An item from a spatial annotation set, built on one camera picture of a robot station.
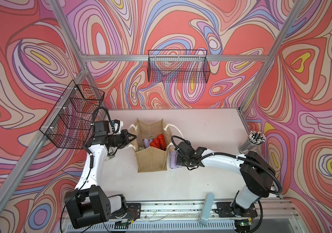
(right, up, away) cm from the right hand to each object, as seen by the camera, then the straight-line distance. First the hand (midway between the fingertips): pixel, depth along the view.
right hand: (181, 165), depth 87 cm
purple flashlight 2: (-23, +12, +8) cm, 27 cm away
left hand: (-25, +18, -9) cm, 32 cm away
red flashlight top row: (-12, +14, +4) cm, 18 cm away
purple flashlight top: (-1, -1, 0) cm, 1 cm away
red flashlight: (-16, +13, +1) cm, 21 cm away
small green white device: (-45, +4, +2) cm, 45 cm away
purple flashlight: (-5, +6, +2) cm, 8 cm away
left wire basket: (-61, +27, -9) cm, 68 cm away
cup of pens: (+41, +17, -7) cm, 45 cm away
